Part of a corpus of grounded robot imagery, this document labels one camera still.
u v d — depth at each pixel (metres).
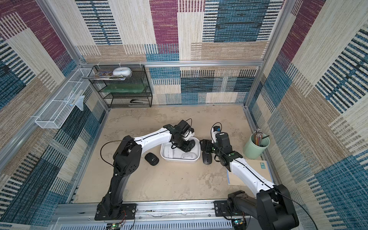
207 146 0.76
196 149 0.94
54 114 0.71
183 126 0.78
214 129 0.78
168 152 0.92
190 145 0.92
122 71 0.90
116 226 0.70
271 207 0.41
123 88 0.96
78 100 0.79
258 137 0.82
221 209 0.73
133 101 1.11
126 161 0.54
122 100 1.19
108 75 0.92
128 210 0.73
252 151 0.85
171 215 0.73
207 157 0.90
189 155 0.89
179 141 0.79
